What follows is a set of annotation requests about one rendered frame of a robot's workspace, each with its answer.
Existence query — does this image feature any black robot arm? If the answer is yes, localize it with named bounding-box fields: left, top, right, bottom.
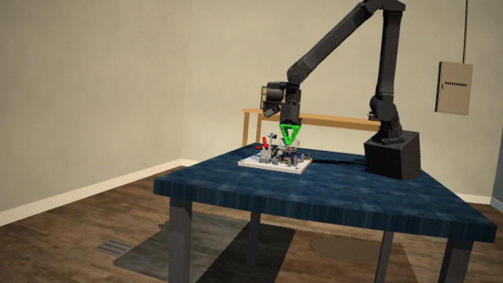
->
left=263, top=0, right=406, bottom=145

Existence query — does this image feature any white fixture plate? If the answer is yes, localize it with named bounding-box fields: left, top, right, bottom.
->
left=237, top=153, right=313, bottom=175

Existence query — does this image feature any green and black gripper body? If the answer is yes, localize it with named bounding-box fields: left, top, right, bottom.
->
left=280, top=103, right=302, bottom=126

